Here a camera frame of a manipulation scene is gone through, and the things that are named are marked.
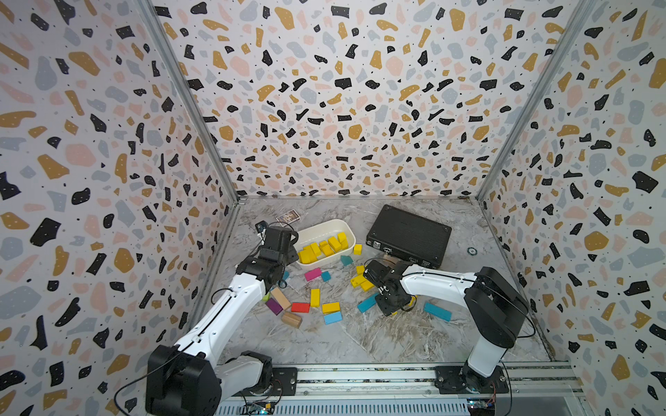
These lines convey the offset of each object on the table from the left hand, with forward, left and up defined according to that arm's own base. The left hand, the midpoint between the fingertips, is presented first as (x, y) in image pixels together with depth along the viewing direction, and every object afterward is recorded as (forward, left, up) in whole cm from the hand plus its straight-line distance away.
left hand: (289, 248), depth 83 cm
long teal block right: (-15, -49, -16) cm, 54 cm away
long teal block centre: (-12, -26, -18) cm, 33 cm away
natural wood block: (-17, 0, -15) cm, 23 cm away
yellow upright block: (-9, -7, -17) cm, 21 cm away
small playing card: (+27, +7, -16) cm, 32 cm away
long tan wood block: (-9, +5, -17) cm, 20 cm away
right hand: (-13, -33, -18) cm, 39 cm away
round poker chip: (+9, -68, -17) cm, 71 cm away
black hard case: (+17, -40, -17) cm, 46 cm away
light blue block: (-16, -14, -18) cm, 28 cm away
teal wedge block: (+5, -19, -17) cm, 26 cm away
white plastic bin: (+15, -10, -17) cm, 24 cm away
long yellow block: (+6, -3, -15) cm, 16 cm away
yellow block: (-13, -13, -17) cm, 25 cm away
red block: (-13, -2, -17) cm, 22 cm away
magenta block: (0, -6, -18) cm, 19 cm away
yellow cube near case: (+9, -23, -15) cm, 29 cm away
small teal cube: (-1, -11, -18) cm, 21 cm away
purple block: (-12, +6, -17) cm, 22 cm away
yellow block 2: (-4, -22, -16) cm, 27 cm away
